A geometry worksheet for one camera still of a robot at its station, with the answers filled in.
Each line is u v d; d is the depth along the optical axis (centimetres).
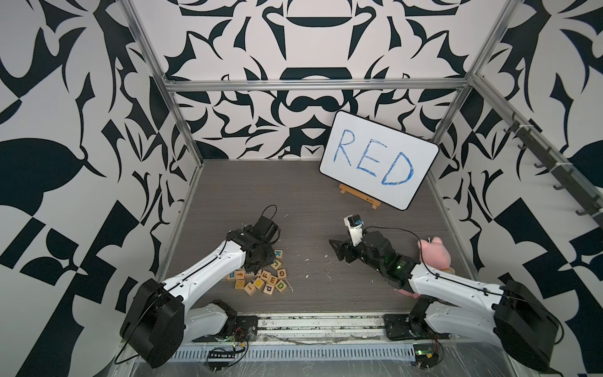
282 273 83
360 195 102
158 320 40
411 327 67
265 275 83
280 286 81
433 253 83
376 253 63
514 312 41
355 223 71
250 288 80
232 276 83
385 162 92
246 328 74
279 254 87
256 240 60
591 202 50
